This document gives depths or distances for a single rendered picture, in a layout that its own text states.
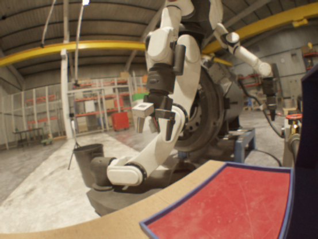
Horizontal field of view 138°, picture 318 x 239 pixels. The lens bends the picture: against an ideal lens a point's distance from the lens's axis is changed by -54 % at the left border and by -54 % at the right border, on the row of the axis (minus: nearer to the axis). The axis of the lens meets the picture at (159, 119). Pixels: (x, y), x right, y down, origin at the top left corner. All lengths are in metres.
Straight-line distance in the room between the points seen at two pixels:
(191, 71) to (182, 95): 0.11
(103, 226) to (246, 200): 0.15
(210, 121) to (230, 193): 0.70
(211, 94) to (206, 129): 0.22
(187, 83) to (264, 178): 0.49
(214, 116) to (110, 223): 0.77
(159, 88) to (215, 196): 0.30
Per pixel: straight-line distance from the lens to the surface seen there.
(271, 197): 0.16
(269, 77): 0.76
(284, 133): 0.59
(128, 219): 0.15
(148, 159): 0.66
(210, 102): 0.82
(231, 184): 0.18
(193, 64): 0.59
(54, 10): 9.87
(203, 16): 0.69
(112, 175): 0.73
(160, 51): 0.39
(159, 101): 0.37
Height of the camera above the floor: 0.57
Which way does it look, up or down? 3 degrees down
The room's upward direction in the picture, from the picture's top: 9 degrees counter-clockwise
